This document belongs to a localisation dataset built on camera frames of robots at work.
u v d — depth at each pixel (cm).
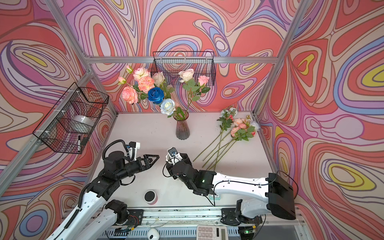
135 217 73
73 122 69
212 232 69
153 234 67
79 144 72
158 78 75
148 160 65
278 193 46
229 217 73
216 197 78
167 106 69
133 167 63
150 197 76
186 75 75
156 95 64
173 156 59
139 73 67
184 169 51
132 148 63
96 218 58
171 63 88
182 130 105
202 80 77
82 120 73
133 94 62
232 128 104
